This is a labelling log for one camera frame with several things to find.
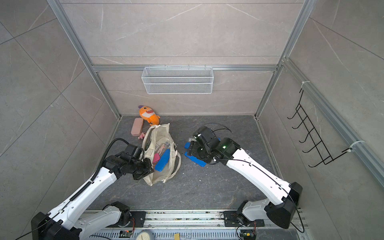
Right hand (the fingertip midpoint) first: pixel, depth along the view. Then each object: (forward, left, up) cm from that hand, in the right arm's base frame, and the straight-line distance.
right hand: (193, 152), depth 71 cm
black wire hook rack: (-7, -55, +8) cm, 56 cm away
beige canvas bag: (+11, +22, -1) cm, 25 cm away
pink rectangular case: (+36, +43, -22) cm, 60 cm away
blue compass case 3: (+6, +19, -20) cm, 28 cm away
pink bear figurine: (+26, +37, -21) cm, 50 cm away
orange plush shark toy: (+43, +34, -16) cm, 57 cm away
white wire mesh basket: (+54, +10, +6) cm, 55 cm away
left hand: (-3, +19, -11) cm, 22 cm away
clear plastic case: (+16, +22, -20) cm, 34 cm away
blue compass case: (+21, +5, -26) cm, 34 cm away
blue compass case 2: (0, -1, -9) cm, 9 cm away
